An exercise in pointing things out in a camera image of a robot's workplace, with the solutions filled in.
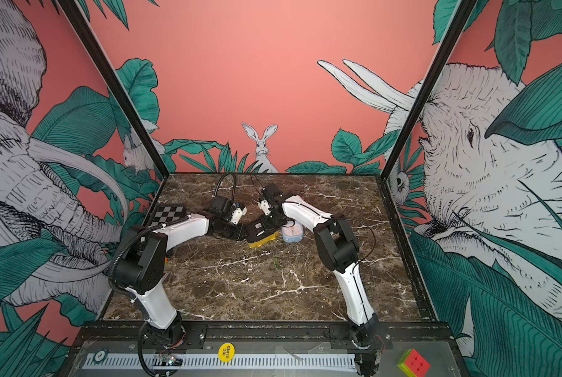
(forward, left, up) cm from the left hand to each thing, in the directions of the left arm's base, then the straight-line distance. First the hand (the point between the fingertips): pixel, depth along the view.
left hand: (247, 230), depth 95 cm
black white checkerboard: (+11, +36, -1) cm, 38 cm away
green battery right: (-14, -12, -4) cm, 19 cm away
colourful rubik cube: (-47, -51, +2) cm, 69 cm away
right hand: (+2, -7, +1) cm, 7 cm away
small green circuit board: (-43, +21, -4) cm, 48 cm away
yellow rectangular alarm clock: (-2, -4, -2) cm, 5 cm away
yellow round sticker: (-41, +4, -3) cm, 42 cm away
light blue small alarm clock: (-2, -19, -1) cm, 19 cm away
